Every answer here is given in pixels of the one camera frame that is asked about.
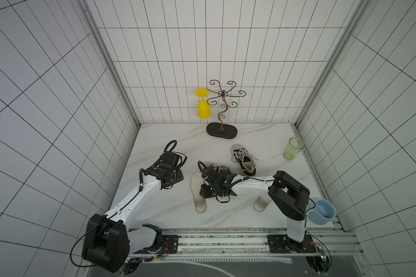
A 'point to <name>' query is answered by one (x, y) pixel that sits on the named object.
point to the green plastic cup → (293, 147)
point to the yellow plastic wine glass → (203, 109)
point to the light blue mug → (323, 213)
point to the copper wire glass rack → (219, 130)
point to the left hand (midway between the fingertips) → (175, 179)
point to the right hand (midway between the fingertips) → (201, 188)
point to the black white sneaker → (244, 160)
